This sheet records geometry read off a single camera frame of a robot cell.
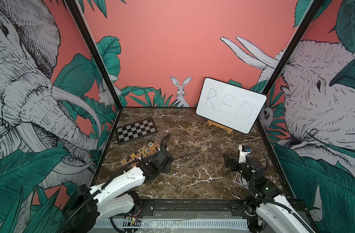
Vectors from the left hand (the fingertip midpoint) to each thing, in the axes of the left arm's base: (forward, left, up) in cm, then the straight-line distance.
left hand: (168, 161), depth 83 cm
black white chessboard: (+27, +24, -5) cm, 36 cm away
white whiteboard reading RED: (+32, -44, +12) cm, 55 cm away
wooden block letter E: (+11, -24, -5) cm, 27 cm away
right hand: (+1, -35, +7) cm, 35 cm away
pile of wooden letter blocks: (+11, +11, -4) cm, 16 cm away
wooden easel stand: (+24, -41, -2) cm, 47 cm away
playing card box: (-11, -41, -5) cm, 43 cm away
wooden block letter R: (+15, -20, -5) cm, 26 cm away
